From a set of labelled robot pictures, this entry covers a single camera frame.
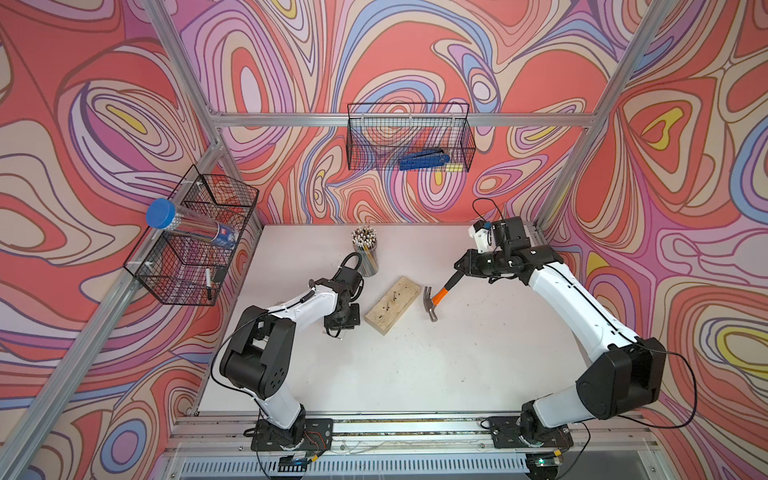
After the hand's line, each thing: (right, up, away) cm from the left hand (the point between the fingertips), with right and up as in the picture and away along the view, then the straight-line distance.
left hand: (353, 324), depth 92 cm
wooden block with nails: (+10, +3, -1) cm, 10 cm away
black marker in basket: (-33, +15, -19) cm, 41 cm away
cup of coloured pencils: (+4, +26, -1) cm, 26 cm away
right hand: (+31, +17, -10) cm, 37 cm away
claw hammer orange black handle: (+24, +7, -3) cm, 25 cm away
